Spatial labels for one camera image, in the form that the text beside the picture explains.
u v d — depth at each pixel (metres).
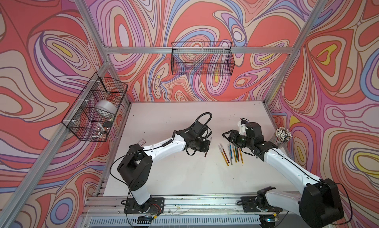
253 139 0.64
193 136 0.66
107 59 0.91
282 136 0.79
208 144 0.74
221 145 0.96
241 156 0.91
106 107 0.73
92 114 0.79
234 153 0.91
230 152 0.93
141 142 0.96
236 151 0.93
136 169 0.45
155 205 0.72
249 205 0.73
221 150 0.93
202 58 0.96
